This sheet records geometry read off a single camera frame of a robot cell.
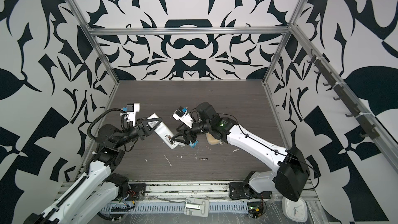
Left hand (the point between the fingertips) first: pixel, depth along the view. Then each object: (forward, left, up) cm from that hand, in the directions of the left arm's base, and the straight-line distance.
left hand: (161, 117), depth 64 cm
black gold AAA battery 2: (-7, -16, -32) cm, 36 cm away
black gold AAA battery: (-6, -3, -9) cm, 11 cm away
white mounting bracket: (-28, -13, -29) cm, 43 cm away
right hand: (-3, -5, -9) cm, 10 cm away
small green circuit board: (-30, -40, -32) cm, 59 cm away
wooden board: (+2, -22, -28) cm, 36 cm away
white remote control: (-3, 0, -5) cm, 6 cm away
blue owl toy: (0, -12, -31) cm, 33 cm away
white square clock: (-31, -55, -28) cm, 69 cm away
